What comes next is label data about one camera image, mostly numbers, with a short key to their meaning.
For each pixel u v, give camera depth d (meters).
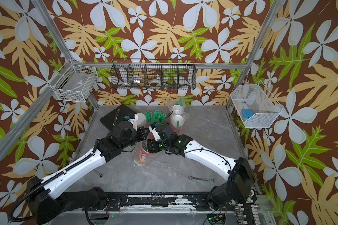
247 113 0.80
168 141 0.58
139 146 0.75
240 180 0.41
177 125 0.84
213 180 0.82
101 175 0.84
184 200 0.76
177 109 0.93
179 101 0.94
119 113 0.55
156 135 0.67
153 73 0.96
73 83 0.86
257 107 0.84
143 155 0.76
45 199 0.38
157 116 0.90
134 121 0.68
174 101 0.92
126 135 0.56
